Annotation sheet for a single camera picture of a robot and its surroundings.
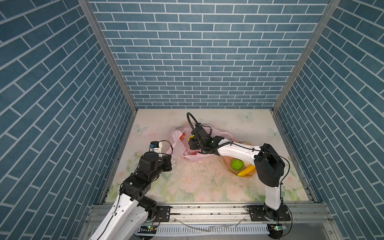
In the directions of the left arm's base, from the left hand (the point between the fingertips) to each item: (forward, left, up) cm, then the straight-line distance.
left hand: (173, 156), depth 76 cm
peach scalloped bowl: (+3, -30, -14) cm, 33 cm away
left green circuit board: (-29, +12, -21) cm, 37 cm away
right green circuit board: (-30, -51, -17) cm, 62 cm away
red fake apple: (+11, -4, 0) cm, 12 cm away
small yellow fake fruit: (+4, -10, +12) cm, 16 cm away
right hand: (+14, -8, -7) cm, 17 cm away
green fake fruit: (0, -35, -10) cm, 37 cm away
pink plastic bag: (+5, -2, +3) cm, 6 cm away
